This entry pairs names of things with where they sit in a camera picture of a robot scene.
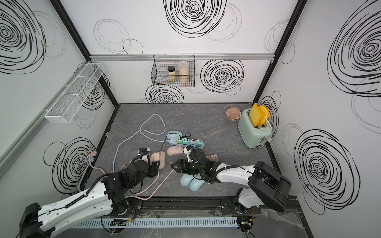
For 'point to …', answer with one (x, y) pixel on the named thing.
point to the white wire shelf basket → (72, 96)
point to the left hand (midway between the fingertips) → (156, 163)
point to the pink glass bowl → (233, 113)
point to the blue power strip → (173, 141)
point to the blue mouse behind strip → (173, 134)
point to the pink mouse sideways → (173, 150)
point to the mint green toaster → (254, 137)
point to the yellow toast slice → (259, 115)
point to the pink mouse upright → (162, 158)
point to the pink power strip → (213, 157)
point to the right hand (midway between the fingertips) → (174, 169)
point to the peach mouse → (154, 156)
